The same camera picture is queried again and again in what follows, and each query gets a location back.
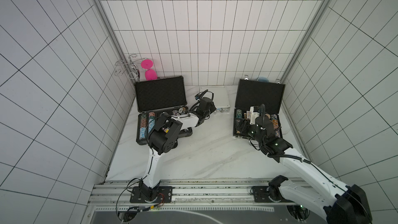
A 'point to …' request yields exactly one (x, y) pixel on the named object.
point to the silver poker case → (220, 98)
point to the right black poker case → (251, 93)
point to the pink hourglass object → (150, 74)
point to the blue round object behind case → (263, 79)
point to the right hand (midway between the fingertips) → (239, 117)
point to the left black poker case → (155, 97)
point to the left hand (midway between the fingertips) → (213, 106)
